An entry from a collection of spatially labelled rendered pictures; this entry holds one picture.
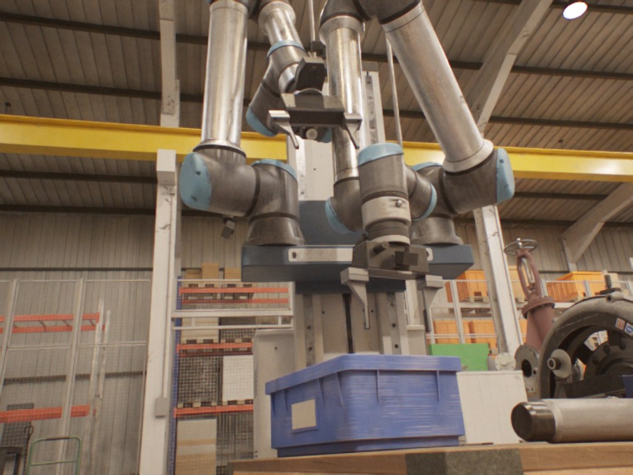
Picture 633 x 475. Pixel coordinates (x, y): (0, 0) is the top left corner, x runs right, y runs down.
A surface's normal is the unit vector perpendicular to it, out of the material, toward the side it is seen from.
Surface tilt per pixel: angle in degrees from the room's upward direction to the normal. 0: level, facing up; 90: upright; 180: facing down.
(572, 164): 90
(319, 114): 155
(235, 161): 99
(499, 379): 90
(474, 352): 90
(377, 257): 90
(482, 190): 142
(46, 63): 173
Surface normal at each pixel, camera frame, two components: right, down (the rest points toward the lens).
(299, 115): 0.29, 0.70
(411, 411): 0.45, -0.35
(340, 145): -0.54, -0.30
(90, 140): 0.22, -0.37
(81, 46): 0.09, 0.88
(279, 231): 0.21, -0.66
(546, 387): -0.95, -0.07
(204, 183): 0.44, 0.11
